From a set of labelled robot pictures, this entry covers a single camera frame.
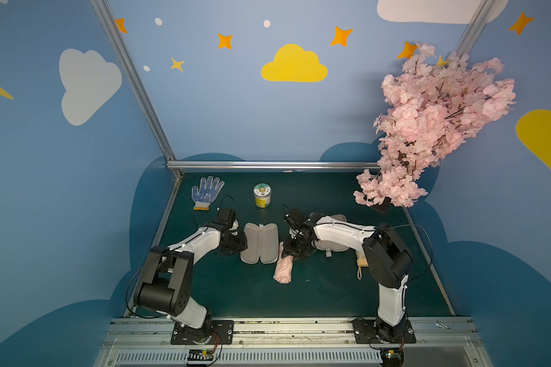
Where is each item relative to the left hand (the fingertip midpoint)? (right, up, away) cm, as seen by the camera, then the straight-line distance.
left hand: (247, 243), depth 92 cm
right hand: (+17, -4, -2) cm, 17 cm away
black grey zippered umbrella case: (+6, 0, +3) cm, 7 cm away
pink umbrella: (+15, -7, -8) cm, 19 cm away
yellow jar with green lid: (+6, +20, +10) cm, 23 cm away
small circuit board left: (-12, -33, -19) cm, 40 cm away
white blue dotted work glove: (-22, +23, +22) cm, 39 cm away
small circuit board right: (+50, -33, -19) cm, 63 cm away
